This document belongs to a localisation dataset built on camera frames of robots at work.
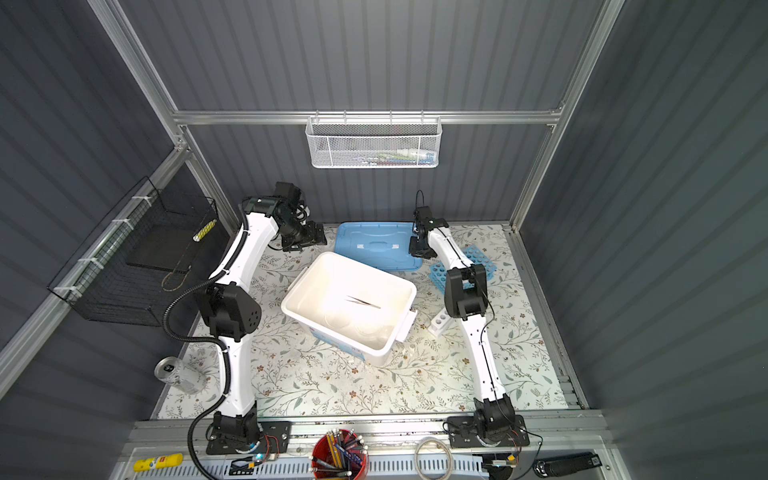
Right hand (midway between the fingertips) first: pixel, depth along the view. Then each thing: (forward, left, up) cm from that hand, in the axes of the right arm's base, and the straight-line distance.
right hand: (421, 254), depth 111 cm
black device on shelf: (-65, -28, +5) cm, 71 cm away
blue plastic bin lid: (+6, +16, -1) cm, 17 cm away
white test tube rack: (-30, -3, +4) cm, 31 cm away
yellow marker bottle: (-65, +67, +4) cm, 94 cm away
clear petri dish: (-31, +18, 0) cm, 36 cm away
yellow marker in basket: (-15, +62, +29) cm, 70 cm away
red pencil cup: (-64, +21, +12) cm, 69 cm away
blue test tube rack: (-11, -5, +3) cm, 12 cm away
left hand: (-10, +35, +18) cm, 41 cm away
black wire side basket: (-25, +72, +30) cm, 82 cm away
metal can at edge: (-48, +62, +13) cm, 80 cm away
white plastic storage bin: (-22, +24, +1) cm, 33 cm away
